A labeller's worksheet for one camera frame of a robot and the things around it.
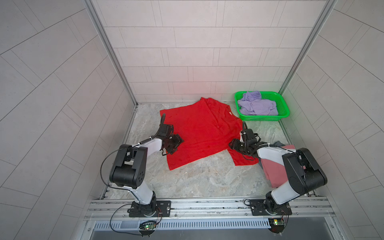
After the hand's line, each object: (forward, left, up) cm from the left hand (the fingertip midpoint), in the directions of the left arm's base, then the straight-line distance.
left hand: (184, 141), depth 94 cm
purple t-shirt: (+29, -48, +4) cm, 56 cm away
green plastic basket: (+26, -69, +5) cm, 74 cm away
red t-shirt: (+14, -16, -6) cm, 22 cm away
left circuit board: (-43, +12, +3) cm, 45 cm away
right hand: (-2, -29, -2) cm, 30 cm away
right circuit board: (-43, -46, -1) cm, 63 cm away
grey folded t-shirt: (-1, -60, 0) cm, 60 cm away
